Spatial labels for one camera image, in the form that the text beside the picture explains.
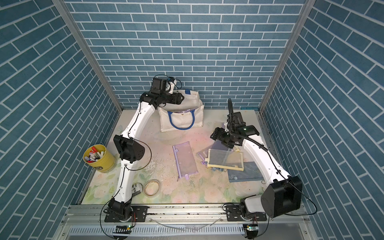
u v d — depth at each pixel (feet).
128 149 1.93
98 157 2.76
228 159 3.04
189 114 3.01
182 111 2.90
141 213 2.40
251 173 2.91
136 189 2.57
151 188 2.71
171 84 2.64
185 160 3.07
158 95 2.24
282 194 1.30
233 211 2.42
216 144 3.26
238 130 1.90
